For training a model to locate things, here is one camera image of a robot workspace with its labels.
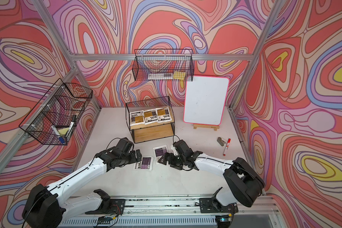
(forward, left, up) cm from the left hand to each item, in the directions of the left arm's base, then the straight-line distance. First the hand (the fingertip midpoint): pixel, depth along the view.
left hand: (137, 157), depth 83 cm
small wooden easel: (+26, -48, -3) cm, 55 cm away
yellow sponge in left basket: (+5, +35, +20) cm, 41 cm away
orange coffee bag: (+24, -15, +11) cm, 31 cm away
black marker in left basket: (+9, +28, +26) cm, 39 cm away
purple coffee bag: (+6, -13, -7) cm, 15 cm away
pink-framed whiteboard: (+34, -43, +16) cm, 57 cm away
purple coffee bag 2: (-1, -3, -7) cm, 7 cm away
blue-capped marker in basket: (+3, +36, +20) cm, 42 cm away
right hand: (-5, -17, -3) cm, 18 cm away
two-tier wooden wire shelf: (+23, +2, -7) cm, 24 cm away
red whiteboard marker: (+12, -59, -6) cm, 60 cm away
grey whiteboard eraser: (+15, -55, -6) cm, 57 cm away
